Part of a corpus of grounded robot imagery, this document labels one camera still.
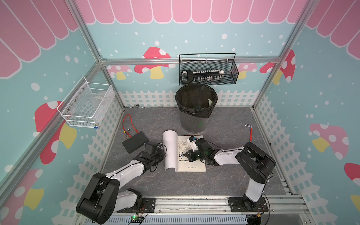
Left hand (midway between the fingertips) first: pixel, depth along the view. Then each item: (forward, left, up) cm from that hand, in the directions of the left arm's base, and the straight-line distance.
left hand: (166, 155), depth 90 cm
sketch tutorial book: (+5, -6, +3) cm, 8 cm away
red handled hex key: (+22, -62, -3) cm, 66 cm away
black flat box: (+12, +24, -5) cm, 28 cm away
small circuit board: (-33, +13, -5) cm, 36 cm away
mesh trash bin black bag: (+38, -20, +12) cm, 44 cm away
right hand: (+2, -12, -1) cm, 13 cm away
